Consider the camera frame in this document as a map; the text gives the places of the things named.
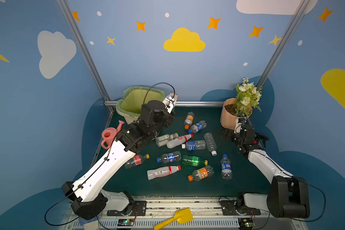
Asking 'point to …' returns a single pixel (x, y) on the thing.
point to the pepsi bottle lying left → (166, 158)
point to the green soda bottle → (193, 160)
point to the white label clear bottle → (162, 140)
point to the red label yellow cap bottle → (137, 160)
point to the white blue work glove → (82, 221)
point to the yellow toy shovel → (182, 215)
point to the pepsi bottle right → (226, 167)
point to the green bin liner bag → (133, 97)
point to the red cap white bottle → (178, 141)
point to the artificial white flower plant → (248, 95)
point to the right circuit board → (246, 224)
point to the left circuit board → (125, 222)
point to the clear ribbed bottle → (211, 143)
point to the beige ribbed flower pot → (228, 118)
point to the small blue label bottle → (195, 128)
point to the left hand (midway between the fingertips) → (168, 105)
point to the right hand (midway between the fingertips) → (230, 129)
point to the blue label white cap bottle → (198, 144)
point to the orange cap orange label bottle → (201, 174)
